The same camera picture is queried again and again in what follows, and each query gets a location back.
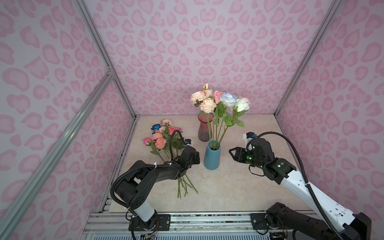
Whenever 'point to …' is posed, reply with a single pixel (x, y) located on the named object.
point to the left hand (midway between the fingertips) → (199, 151)
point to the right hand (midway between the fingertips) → (232, 151)
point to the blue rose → (155, 127)
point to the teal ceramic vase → (212, 159)
